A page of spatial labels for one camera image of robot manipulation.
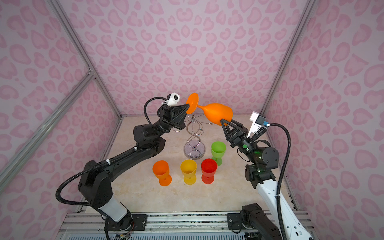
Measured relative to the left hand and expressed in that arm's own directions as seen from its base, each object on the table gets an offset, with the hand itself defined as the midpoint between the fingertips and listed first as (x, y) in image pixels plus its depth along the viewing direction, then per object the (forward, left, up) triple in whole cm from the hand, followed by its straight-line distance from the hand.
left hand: (186, 110), depth 48 cm
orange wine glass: (-2, +16, -40) cm, 43 cm away
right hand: (+1, -12, -7) cm, 14 cm away
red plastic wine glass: (-2, -9, -41) cm, 42 cm away
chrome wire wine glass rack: (+17, -1, -53) cm, 56 cm away
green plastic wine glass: (+13, -16, -45) cm, 50 cm away
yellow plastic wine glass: (0, +2, -44) cm, 44 cm away
